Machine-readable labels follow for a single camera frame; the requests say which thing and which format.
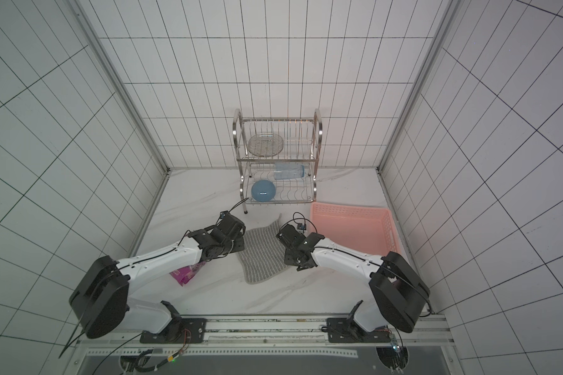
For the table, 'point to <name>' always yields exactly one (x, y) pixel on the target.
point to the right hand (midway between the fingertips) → (286, 260)
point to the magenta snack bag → (184, 274)
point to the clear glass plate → (265, 144)
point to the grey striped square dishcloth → (263, 255)
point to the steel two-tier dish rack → (277, 158)
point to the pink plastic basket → (371, 230)
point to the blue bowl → (263, 191)
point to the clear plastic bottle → (288, 171)
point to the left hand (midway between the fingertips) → (235, 245)
